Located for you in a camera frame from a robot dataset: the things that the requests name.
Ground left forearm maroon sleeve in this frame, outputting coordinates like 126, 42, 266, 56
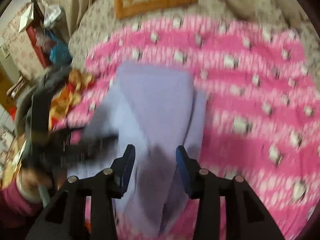
1, 181, 43, 229

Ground lavender padded jacket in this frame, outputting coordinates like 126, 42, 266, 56
67, 62, 206, 238

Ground person's left hand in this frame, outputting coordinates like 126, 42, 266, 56
14, 168, 67, 207

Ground pink penguin quilt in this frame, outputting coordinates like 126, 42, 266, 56
57, 16, 319, 239

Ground blue plastic bag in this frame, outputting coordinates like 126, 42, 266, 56
45, 30, 72, 65

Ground grey striped garment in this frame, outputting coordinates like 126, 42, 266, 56
14, 66, 71, 136

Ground orange red patterned cloth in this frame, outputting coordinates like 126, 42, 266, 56
48, 69, 94, 131

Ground floral beige bed sheet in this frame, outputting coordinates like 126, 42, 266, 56
69, 0, 319, 81

